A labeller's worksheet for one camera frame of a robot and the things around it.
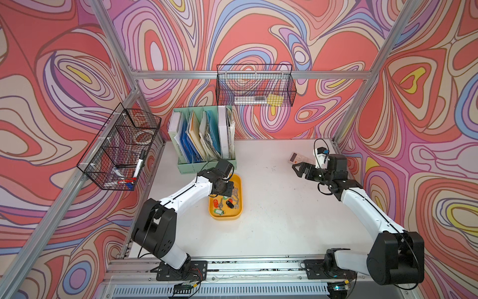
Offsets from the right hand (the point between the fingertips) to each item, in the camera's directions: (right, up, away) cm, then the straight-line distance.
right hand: (301, 172), depth 85 cm
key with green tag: (-38, -16, +7) cm, 42 cm away
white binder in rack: (-37, +19, +8) cm, 42 cm away
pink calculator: (+5, +6, +24) cm, 25 cm away
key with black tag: (-34, -17, +6) cm, 38 cm away
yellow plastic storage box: (-35, -18, +6) cm, 40 cm away
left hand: (-34, -9, +3) cm, 35 cm away
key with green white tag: (-39, -20, +4) cm, 44 cm away
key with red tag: (-41, -16, +8) cm, 45 cm away
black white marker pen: (-66, +4, -16) cm, 68 cm away
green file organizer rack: (-48, +18, +6) cm, 51 cm away
